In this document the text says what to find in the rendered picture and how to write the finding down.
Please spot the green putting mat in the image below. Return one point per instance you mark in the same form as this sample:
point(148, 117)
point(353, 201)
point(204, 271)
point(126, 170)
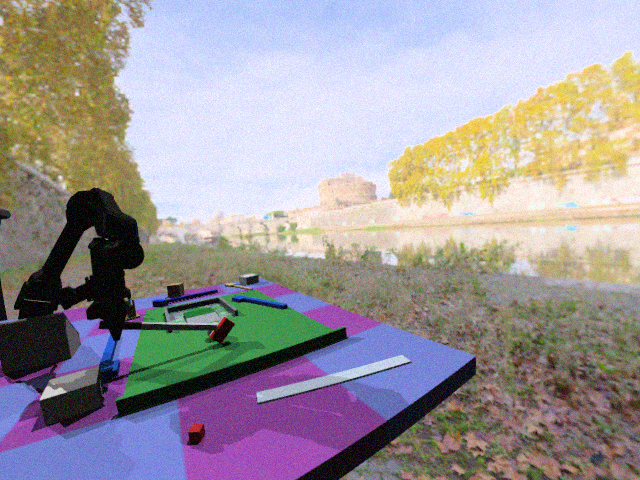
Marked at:
point(161, 357)

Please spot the small red cube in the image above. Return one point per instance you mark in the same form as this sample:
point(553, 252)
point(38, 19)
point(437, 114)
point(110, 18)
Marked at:
point(196, 433)

